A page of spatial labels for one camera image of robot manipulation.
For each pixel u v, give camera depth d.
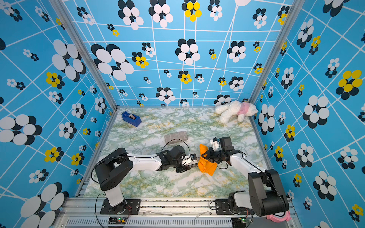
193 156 0.76
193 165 0.85
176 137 0.99
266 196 0.42
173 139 0.79
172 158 0.70
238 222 0.71
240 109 1.06
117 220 0.72
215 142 0.84
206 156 0.83
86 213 0.73
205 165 0.81
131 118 1.05
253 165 0.50
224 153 0.69
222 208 0.72
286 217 0.68
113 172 0.48
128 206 0.73
